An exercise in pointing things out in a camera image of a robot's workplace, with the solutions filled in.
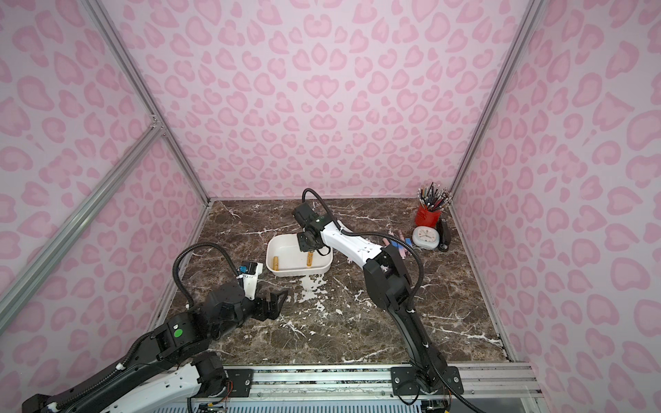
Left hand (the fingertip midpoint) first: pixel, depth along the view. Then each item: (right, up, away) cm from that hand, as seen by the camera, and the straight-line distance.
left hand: (277, 289), depth 72 cm
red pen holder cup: (+51, +20, +31) cm, 63 cm away
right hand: (+6, +11, +24) cm, 27 cm away
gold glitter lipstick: (+6, +4, +26) cm, 27 cm away
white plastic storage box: (0, +4, +26) cm, 26 cm away
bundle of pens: (+54, +29, +29) cm, 67 cm away
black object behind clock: (+58, +13, +29) cm, 67 cm away
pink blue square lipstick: (+45, +11, +32) cm, 56 cm away
